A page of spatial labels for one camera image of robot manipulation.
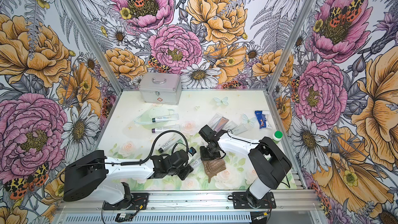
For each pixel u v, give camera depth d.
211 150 0.74
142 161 0.56
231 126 1.01
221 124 1.04
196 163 0.84
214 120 1.02
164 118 1.03
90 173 0.48
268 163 0.45
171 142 0.93
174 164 0.65
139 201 0.74
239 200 0.73
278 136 0.86
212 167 0.83
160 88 1.07
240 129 0.99
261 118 1.02
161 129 0.97
